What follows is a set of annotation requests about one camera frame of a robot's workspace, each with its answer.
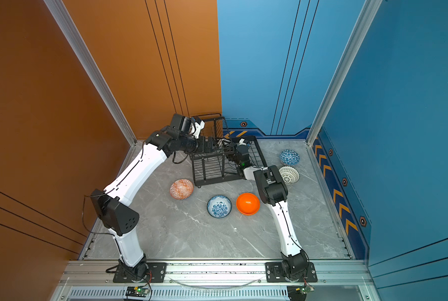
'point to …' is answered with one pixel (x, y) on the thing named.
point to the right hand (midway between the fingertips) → (221, 142)
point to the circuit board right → (298, 293)
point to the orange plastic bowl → (248, 204)
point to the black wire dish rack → (226, 161)
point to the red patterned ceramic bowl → (181, 189)
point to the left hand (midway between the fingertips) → (212, 144)
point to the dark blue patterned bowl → (290, 157)
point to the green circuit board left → (137, 291)
